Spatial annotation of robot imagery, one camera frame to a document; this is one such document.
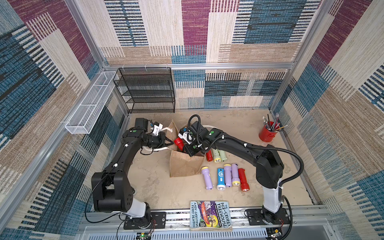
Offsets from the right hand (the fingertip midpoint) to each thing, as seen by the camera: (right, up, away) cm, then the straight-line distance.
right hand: (187, 153), depth 84 cm
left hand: (-8, +6, -2) cm, 10 cm away
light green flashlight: (+17, -4, +7) cm, 19 cm away
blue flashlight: (+18, -16, -3) cm, 24 cm away
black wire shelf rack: (-30, +41, +24) cm, 56 cm away
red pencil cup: (+50, +11, +10) cm, 52 cm away
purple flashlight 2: (+27, -15, -1) cm, 30 cm away
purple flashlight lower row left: (+11, -14, +1) cm, 18 cm away
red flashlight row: (+13, -3, +10) cm, 17 cm away
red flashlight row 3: (+31, -17, -3) cm, 35 cm away
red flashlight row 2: (-5, +7, -2) cm, 8 cm away
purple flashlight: (+23, -12, +1) cm, 26 cm away
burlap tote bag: (-3, -4, -6) cm, 8 cm away
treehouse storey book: (+11, -28, -11) cm, 32 cm away
